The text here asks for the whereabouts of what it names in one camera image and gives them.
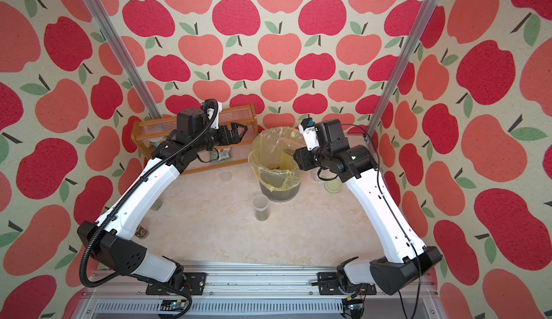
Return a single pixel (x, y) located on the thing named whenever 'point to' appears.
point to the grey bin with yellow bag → (277, 174)
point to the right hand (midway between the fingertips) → (304, 157)
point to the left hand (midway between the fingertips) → (240, 131)
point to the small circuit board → (174, 305)
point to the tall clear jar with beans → (290, 144)
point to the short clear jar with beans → (261, 205)
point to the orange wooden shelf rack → (149, 134)
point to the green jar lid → (333, 187)
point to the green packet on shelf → (223, 154)
